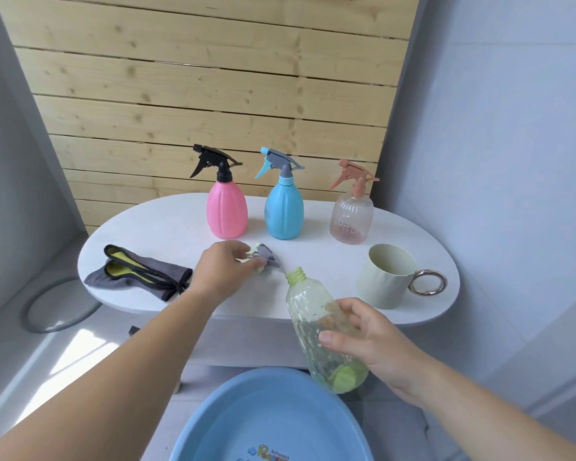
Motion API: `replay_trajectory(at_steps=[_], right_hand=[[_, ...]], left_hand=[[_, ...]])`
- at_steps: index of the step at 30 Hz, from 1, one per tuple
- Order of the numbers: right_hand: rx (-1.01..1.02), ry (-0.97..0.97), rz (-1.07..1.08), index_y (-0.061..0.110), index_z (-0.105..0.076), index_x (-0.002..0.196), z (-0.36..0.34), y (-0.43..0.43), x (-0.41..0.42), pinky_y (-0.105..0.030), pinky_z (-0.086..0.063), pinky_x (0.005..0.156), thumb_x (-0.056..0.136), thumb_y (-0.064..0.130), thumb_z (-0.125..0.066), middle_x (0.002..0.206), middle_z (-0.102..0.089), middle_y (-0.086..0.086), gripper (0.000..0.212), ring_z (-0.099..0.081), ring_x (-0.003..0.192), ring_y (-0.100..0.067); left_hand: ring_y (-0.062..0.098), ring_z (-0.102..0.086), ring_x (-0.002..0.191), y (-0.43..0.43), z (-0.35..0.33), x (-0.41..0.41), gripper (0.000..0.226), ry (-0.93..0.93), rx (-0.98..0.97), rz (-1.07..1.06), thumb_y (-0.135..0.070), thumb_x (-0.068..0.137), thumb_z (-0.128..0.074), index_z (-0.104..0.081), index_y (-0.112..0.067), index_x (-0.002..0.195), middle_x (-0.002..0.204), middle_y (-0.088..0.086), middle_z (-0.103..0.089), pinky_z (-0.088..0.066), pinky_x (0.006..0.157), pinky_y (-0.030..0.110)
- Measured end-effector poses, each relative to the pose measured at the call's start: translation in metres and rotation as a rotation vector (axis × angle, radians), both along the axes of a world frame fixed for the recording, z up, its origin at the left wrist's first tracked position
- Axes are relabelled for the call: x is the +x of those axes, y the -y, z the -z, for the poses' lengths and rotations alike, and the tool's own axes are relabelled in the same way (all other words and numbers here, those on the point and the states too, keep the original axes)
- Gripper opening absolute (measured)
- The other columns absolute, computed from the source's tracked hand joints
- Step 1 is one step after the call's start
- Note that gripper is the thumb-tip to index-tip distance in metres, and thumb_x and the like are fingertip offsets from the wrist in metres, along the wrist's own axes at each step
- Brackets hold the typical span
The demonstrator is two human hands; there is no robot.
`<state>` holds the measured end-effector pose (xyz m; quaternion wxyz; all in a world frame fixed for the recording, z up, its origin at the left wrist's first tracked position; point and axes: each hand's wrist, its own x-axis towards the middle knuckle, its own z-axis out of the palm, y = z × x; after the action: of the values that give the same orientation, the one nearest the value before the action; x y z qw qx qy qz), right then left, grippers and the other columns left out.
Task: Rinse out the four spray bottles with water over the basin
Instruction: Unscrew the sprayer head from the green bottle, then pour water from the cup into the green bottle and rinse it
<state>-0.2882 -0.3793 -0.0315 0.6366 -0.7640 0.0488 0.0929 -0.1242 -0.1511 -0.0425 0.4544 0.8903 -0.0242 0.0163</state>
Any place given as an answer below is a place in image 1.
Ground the person's left forearm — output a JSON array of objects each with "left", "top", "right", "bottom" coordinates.
[{"left": 0, "top": 292, "right": 217, "bottom": 461}]

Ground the person's left hand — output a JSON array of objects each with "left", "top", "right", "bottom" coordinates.
[{"left": 187, "top": 239, "right": 268, "bottom": 311}]

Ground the black spray nozzle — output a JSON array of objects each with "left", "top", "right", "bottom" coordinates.
[{"left": 189, "top": 144, "right": 244, "bottom": 184}]

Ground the pink spray bottle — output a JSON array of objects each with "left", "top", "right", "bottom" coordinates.
[{"left": 206, "top": 179, "right": 249, "bottom": 239}]

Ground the green clear spray bottle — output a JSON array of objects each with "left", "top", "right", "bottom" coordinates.
[{"left": 285, "top": 266, "right": 369, "bottom": 395}]

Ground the grey cloth with black trim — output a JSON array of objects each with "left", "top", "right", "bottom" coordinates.
[{"left": 84, "top": 244, "right": 193, "bottom": 302}]

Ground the green grey spray nozzle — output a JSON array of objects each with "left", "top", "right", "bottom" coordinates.
[{"left": 244, "top": 242, "right": 281, "bottom": 274}]

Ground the person's right hand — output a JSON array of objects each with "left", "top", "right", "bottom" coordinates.
[{"left": 318, "top": 297, "right": 431, "bottom": 408}]

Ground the beige cup with metal handle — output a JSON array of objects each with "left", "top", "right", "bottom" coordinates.
[{"left": 356, "top": 243, "right": 449, "bottom": 311}]

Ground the blue spray bottle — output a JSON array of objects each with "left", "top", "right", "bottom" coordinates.
[{"left": 264, "top": 181, "right": 305, "bottom": 240}]

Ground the clear ribbed spray bottle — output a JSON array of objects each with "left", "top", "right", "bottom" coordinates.
[{"left": 329, "top": 192, "right": 375, "bottom": 245}]

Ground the grey rubber ring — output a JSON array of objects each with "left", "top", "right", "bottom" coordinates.
[{"left": 20, "top": 275, "right": 102, "bottom": 334}]

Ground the blue plastic basin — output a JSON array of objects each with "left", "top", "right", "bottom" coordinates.
[{"left": 168, "top": 367, "right": 374, "bottom": 461}]

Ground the blue grey spray nozzle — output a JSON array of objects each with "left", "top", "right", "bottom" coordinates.
[{"left": 255, "top": 147, "right": 306, "bottom": 186}]

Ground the white oval table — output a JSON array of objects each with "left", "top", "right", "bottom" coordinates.
[{"left": 77, "top": 192, "right": 461, "bottom": 395}]

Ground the person's right forearm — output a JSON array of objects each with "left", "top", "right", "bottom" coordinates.
[{"left": 403, "top": 362, "right": 576, "bottom": 461}]

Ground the orange spray head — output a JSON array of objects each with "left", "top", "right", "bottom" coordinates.
[{"left": 329, "top": 158, "right": 381, "bottom": 197}]

